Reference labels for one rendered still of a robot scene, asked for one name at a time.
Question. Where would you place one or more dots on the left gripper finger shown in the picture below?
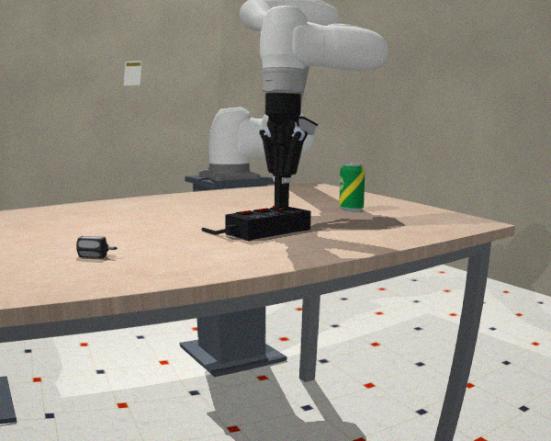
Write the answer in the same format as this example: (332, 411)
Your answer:
(289, 154)
(271, 151)

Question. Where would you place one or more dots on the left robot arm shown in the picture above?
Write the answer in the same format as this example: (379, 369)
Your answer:
(288, 43)

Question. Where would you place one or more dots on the green drink can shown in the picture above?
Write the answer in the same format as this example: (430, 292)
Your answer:
(352, 187)

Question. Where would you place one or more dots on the black power strip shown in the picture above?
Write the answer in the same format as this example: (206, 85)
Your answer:
(261, 223)

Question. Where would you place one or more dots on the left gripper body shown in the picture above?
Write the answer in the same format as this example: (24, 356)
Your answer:
(283, 109)

